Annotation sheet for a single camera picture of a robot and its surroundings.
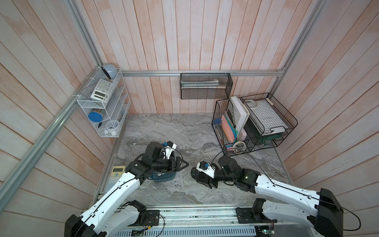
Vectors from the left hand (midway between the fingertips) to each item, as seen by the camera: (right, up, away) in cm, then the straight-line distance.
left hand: (183, 168), depth 71 cm
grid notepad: (+53, +27, +19) cm, 62 cm away
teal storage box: (-12, -10, +14) cm, 21 cm away
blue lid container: (-46, +26, +5) cm, 53 cm away
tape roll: (+33, +7, +23) cm, 41 cm away
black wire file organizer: (+32, +21, +26) cm, 46 cm away
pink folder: (+31, +19, +30) cm, 47 cm away
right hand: (+8, -4, +4) cm, 10 cm away
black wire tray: (+46, +38, +29) cm, 67 cm away
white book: (+35, +27, +14) cm, 46 cm away
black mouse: (+7, -3, -1) cm, 8 cm away
